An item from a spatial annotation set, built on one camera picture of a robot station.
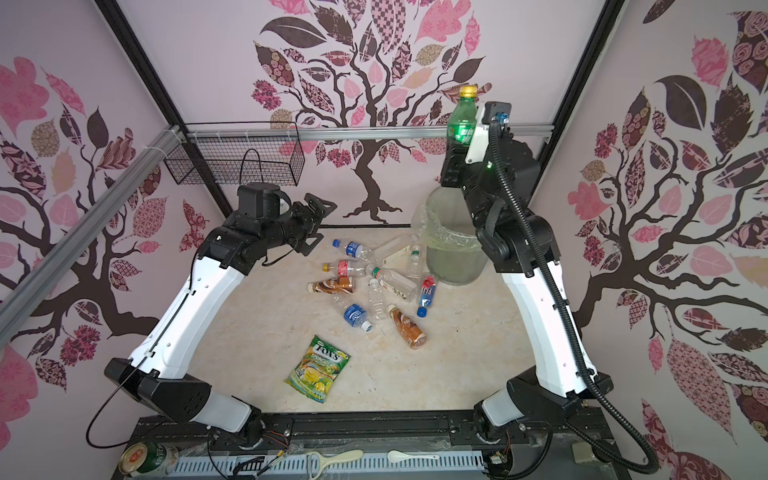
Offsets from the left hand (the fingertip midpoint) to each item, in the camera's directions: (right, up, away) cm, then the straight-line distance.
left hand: (332, 221), depth 69 cm
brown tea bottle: (+21, -32, +15) cm, 41 cm away
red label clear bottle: (-2, -13, +34) cm, 36 cm away
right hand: (+28, +14, -16) cm, 35 cm away
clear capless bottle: (+12, -6, +41) cm, 43 cm away
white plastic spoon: (+15, -56, +1) cm, 58 cm away
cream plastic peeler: (-1, -57, 0) cm, 57 cm away
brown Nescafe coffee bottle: (-3, -18, +28) cm, 33 cm away
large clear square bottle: (+16, -18, +30) cm, 39 cm away
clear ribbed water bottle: (+9, -23, +29) cm, 38 cm away
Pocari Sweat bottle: (+3, -27, +20) cm, 34 cm away
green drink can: (-38, -51, -8) cm, 64 cm away
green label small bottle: (+23, -8, +39) cm, 46 cm away
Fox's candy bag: (-6, -40, +14) cm, 42 cm away
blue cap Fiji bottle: (+26, -20, +26) cm, 41 cm away
